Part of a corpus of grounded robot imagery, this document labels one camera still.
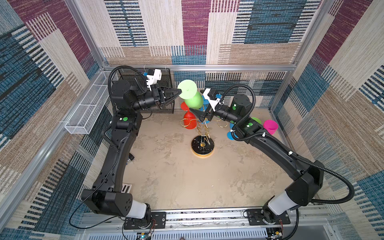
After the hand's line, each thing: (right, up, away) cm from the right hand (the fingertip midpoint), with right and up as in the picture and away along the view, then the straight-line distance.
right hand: (196, 100), depth 65 cm
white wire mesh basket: (-68, -9, +25) cm, 73 cm away
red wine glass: (-3, -8, +24) cm, 25 cm away
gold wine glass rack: (+4, -24, +34) cm, 42 cm away
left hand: (-5, +1, -12) cm, 13 cm away
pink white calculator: (-38, -45, +16) cm, 60 cm away
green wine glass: (+38, -8, +29) cm, 48 cm away
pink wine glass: (+46, -12, +27) cm, 54 cm away
